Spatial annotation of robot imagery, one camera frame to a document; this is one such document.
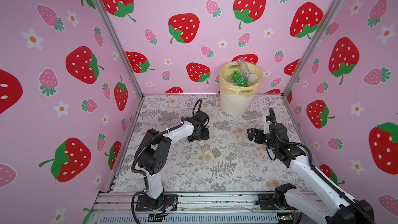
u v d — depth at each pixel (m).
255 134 0.73
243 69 1.01
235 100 0.97
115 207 0.74
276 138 0.60
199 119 0.77
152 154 0.49
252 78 0.95
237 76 1.04
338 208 0.40
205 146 0.91
